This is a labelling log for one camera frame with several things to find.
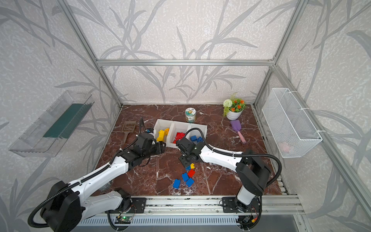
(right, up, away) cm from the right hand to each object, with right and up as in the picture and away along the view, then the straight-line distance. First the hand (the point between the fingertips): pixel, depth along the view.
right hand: (184, 158), depth 85 cm
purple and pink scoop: (+38, +18, +22) cm, 47 cm away
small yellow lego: (+5, -4, -1) cm, 6 cm away
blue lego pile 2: (+1, -10, -2) cm, 10 cm away
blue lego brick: (+5, +10, +12) cm, 17 cm away
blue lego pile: (+9, +9, +11) cm, 17 cm away
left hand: (-13, +8, -1) cm, 15 cm away
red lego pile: (+4, -9, -1) cm, 10 cm away
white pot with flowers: (+34, +31, +17) cm, 49 cm away
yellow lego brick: (-14, +15, +14) cm, 24 cm away
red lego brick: (-8, +8, +11) cm, 16 cm away
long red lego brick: (-4, +12, +13) cm, 18 cm away
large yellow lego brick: (-17, +12, +11) cm, 23 cm away
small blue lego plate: (+2, -6, +2) cm, 7 cm away
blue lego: (-4, -13, -4) cm, 14 cm away
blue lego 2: (+4, -12, -4) cm, 13 cm away
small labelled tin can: (+3, +26, +20) cm, 33 cm away
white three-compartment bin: (-11, +15, +11) cm, 21 cm away
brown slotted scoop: (-44, +17, +21) cm, 51 cm away
